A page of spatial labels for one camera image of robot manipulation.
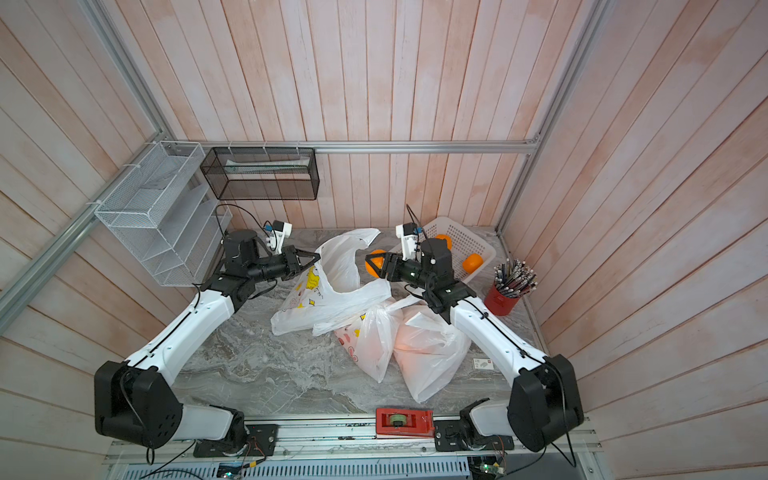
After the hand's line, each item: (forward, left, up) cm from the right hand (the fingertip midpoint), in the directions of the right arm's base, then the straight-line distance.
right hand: (372, 258), depth 77 cm
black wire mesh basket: (+42, +42, -2) cm, 59 cm away
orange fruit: (-4, -2, +4) cm, 6 cm away
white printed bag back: (-8, +10, -3) cm, 13 cm away
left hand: (-1, +13, 0) cm, 13 cm away
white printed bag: (-15, +1, -15) cm, 21 cm away
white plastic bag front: (-17, -16, -18) cm, 30 cm away
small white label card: (-18, -32, -26) cm, 45 cm away
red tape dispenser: (-34, -9, -22) cm, 41 cm away
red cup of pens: (+2, -41, -12) cm, 43 cm away
